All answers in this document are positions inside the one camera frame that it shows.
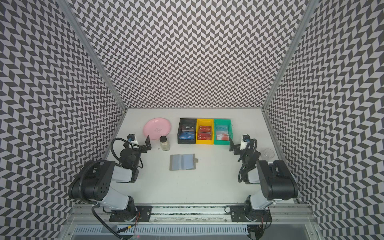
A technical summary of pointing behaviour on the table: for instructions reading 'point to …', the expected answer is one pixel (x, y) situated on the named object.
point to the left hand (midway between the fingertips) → (141, 136)
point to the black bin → (186, 133)
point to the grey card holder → (183, 162)
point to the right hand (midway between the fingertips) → (237, 140)
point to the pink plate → (156, 127)
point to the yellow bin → (205, 131)
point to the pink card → (223, 137)
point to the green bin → (223, 130)
